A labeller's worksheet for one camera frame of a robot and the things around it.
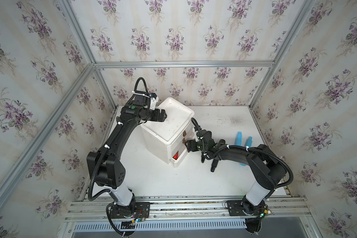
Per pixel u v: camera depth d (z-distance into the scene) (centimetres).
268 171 46
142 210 72
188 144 85
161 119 73
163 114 75
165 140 72
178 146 82
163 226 76
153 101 75
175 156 84
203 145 70
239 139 100
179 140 75
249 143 98
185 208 75
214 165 87
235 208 73
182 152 87
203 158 87
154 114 73
